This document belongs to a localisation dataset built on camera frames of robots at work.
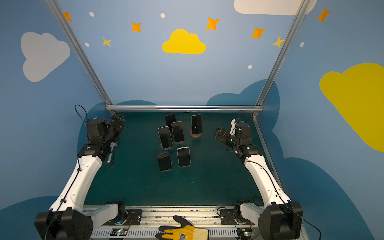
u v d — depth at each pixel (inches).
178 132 38.8
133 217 28.9
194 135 42.2
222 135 27.8
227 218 29.4
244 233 28.1
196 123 39.0
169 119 38.8
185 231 27.1
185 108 46.8
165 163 33.0
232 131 27.3
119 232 27.7
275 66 36.5
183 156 33.3
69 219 14.8
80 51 33.1
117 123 27.1
